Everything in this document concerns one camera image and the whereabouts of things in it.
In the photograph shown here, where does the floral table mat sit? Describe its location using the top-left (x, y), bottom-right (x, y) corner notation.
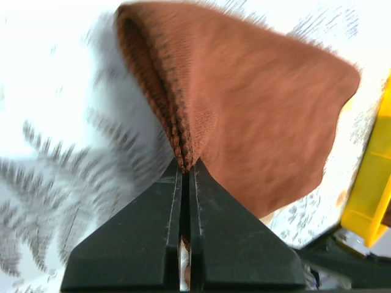
top-left (1, 1), bottom-right (390, 292)

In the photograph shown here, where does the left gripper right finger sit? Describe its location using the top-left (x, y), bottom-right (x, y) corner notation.
top-left (189, 161), bottom-right (305, 292)

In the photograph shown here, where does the yellow plastic bin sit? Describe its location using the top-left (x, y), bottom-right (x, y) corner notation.
top-left (340, 79), bottom-right (390, 248)

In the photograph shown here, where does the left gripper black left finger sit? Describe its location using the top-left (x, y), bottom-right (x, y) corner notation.
top-left (60, 161), bottom-right (182, 292)

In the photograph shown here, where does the brown towel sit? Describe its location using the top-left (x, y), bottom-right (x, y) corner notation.
top-left (115, 1), bottom-right (363, 278)

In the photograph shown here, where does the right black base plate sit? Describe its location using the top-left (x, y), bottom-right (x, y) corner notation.
top-left (295, 226), bottom-right (390, 291)

